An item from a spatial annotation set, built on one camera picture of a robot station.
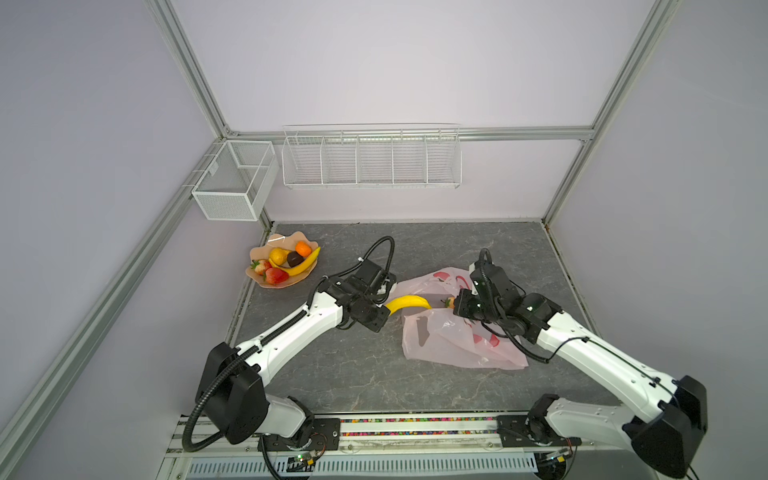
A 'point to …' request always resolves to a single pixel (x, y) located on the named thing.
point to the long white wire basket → (372, 156)
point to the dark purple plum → (293, 258)
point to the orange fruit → (303, 249)
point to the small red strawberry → (260, 266)
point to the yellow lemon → (278, 256)
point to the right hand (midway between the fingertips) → (452, 299)
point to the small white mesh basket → (237, 180)
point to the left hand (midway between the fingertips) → (379, 319)
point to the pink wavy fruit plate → (288, 242)
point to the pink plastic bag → (439, 336)
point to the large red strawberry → (276, 275)
